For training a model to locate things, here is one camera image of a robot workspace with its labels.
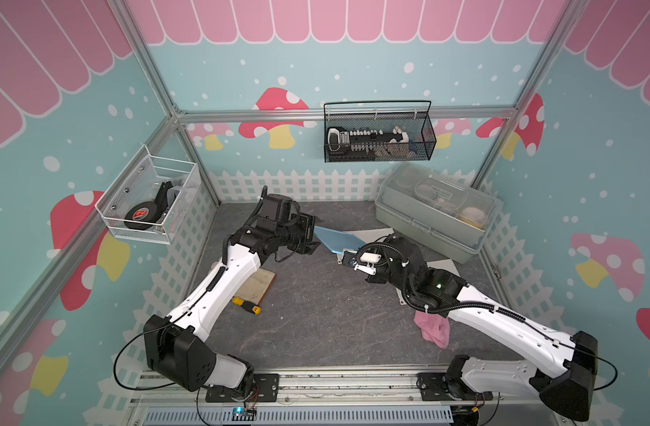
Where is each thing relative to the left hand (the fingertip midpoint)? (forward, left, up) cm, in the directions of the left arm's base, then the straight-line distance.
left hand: (326, 230), depth 76 cm
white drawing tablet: (+7, -45, -30) cm, 55 cm away
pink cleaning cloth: (-19, -33, -23) cm, 45 cm away
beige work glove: (-4, +25, -28) cm, 38 cm away
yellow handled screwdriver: (-11, +27, -27) cm, 40 cm away
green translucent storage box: (+13, -41, -8) cm, 43 cm away
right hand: (-5, -11, 0) cm, 12 cm away
